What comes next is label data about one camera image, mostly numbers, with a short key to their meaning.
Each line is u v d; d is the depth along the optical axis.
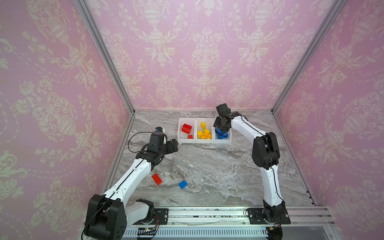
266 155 0.61
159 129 0.76
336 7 0.69
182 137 1.05
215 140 1.00
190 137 1.04
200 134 1.03
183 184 0.85
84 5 0.69
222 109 0.81
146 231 0.73
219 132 1.00
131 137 1.06
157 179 0.85
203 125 1.08
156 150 0.63
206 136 1.02
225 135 1.03
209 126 1.13
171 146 0.76
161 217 0.75
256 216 0.73
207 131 1.05
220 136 1.02
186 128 1.06
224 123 0.76
